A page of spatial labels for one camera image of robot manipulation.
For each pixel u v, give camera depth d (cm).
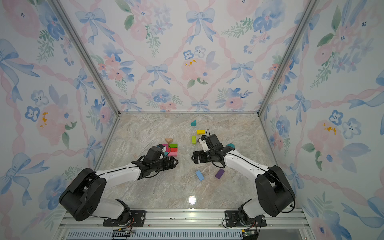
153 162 69
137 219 74
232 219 73
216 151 64
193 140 103
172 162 80
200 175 88
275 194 43
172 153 100
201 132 107
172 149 101
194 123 113
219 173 89
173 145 100
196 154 77
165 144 101
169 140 101
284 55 88
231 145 100
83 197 43
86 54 86
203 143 80
